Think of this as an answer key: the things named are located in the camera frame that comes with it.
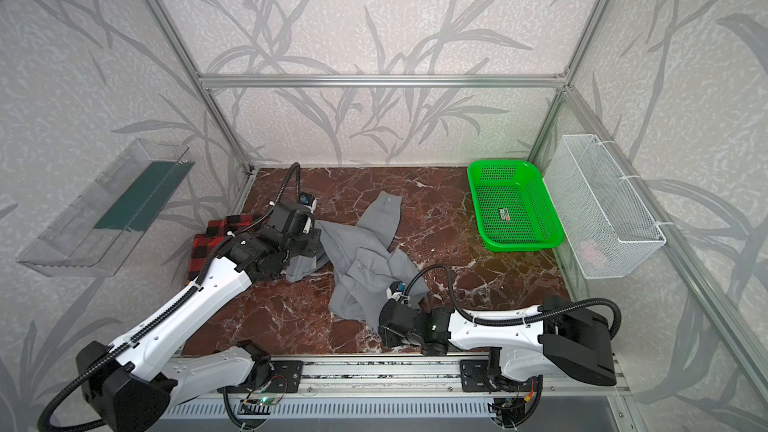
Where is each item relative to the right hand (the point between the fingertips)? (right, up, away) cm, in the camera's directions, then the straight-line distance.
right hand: (381, 323), depth 79 cm
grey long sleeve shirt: (-6, +15, +6) cm, 17 cm away
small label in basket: (+42, +27, +27) cm, 57 cm away
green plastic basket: (+47, +29, +30) cm, 63 cm away
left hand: (-17, +26, 0) cm, 32 cm away
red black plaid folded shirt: (-52, +23, +13) cm, 59 cm away
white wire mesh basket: (+48, +28, -18) cm, 58 cm away
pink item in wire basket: (+52, +20, -6) cm, 56 cm away
